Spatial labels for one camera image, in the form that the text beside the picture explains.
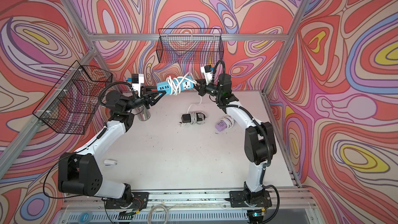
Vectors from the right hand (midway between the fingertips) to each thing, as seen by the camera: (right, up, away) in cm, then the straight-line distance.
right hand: (191, 86), depth 81 cm
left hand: (-10, -5, -14) cm, 18 cm away
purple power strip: (+21, -20, +13) cm, 32 cm away
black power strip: (0, -18, +15) cm, 24 cm away
